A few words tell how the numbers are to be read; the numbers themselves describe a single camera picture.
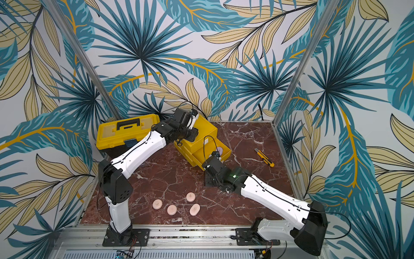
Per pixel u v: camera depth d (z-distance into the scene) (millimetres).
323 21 722
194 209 798
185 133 708
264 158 1001
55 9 676
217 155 664
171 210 798
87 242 733
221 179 539
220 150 925
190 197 837
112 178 463
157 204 817
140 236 733
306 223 392
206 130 858
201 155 893
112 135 900
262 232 615
